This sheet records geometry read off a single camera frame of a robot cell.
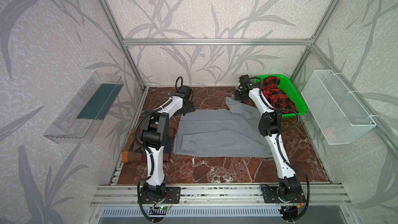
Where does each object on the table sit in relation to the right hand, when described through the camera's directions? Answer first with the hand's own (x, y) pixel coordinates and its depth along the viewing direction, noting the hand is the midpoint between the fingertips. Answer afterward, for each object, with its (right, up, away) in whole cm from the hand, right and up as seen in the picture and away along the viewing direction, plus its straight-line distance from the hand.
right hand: (238, 92), depth 113 cm
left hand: (-36, -9, -12) cm, 39 cm away
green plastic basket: (+36, +5, 0) cm, 37 cm away
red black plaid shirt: (+26, -3, -6) cm, 26 cm away
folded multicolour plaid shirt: (-63, -34, -31) cm, 77 cm away
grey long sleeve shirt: (-6, -25, -18) cm, 31 cm away
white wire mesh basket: (+33, -12, -50) cm, 61 cm away
